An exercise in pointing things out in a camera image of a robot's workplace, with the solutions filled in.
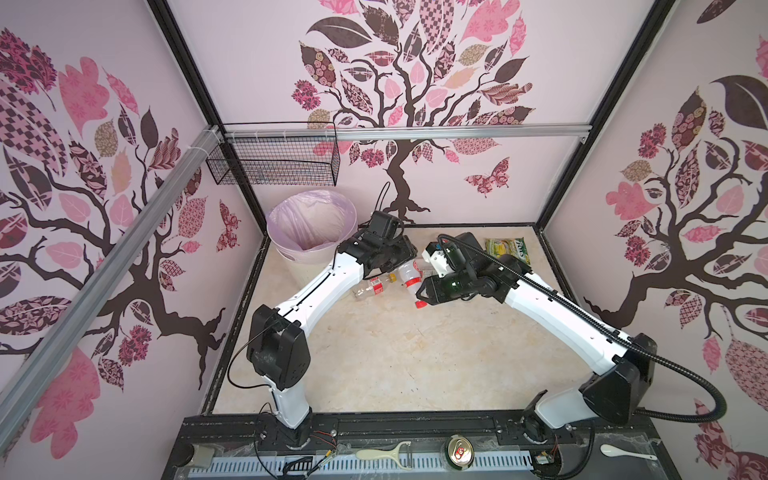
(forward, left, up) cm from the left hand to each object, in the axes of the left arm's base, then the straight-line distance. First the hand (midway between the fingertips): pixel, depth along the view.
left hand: (412, 256), depth 83 cm
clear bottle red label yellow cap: (+2, +11, -18) cm, 21 cm away
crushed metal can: (-45, -8, -10) cm, 47 cm away
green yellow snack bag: (+20, -39, -19) cm, 47 cm away
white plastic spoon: (-44, -49, -21) cm, 69 cm away
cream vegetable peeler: (-45, +9, -21) cm, 50 cm away
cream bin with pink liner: (+17, +34, -7) cm, 39 cm away
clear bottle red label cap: (-8, +1, +2) cm, 9 cm away
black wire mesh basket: (+33, +42, +11) cm, 55 cm away
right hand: (-12, -2, +1) cm, 12 cm away
